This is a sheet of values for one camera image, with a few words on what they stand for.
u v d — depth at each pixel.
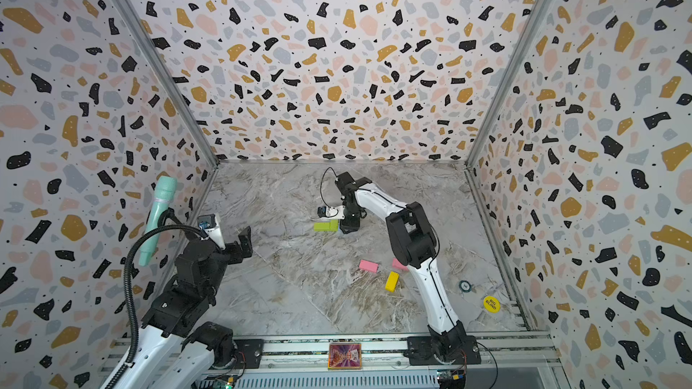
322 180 1.16
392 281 0.88
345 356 0.72
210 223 0.61
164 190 0.69
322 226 1.00
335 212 0.90
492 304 0.83
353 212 0.87
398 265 0.63
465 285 0.88
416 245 0.60
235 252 0.65
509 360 0.75
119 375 0.43
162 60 0.88
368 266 0.90
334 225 0.99
